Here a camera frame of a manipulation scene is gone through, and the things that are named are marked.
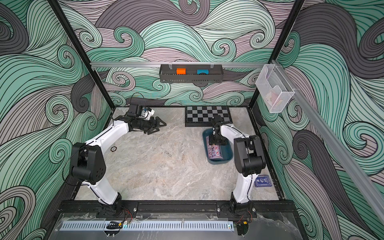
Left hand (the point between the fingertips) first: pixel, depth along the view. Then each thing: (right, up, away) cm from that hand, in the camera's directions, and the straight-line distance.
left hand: (163, 125), depth 86 cm
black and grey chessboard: (+26, +6, +24) cm, 36 cm away
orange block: (+10, +35, +9) cm, 37 cm away
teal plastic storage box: (+40, -18, +6) cm, 44 cm away
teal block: (+27, +35, +9) cm, 45 cm away
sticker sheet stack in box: (+31, -16, +4) cm, 36 cm away
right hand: (+35, -12, +10) cm, 38 cm away
